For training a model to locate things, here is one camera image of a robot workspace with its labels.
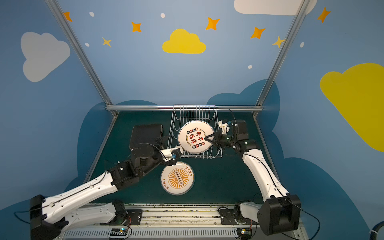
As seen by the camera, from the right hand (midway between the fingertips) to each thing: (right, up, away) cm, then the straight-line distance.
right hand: (206, 137), depth 75 cm
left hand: (-17, -1, -7) cm, 18 cm away
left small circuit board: (-44, -47, -2) cm, 65 cm away
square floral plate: (-41, 0, +29) cm, 50 cm away
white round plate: (-8, 0, +3) cm, 8 cm away
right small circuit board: (+19, -48, -2) cm, 52 cm away
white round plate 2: (-16, -26, +10) cm, 32 cm away
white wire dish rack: (-18, +12, +41) cm, 46 cm away
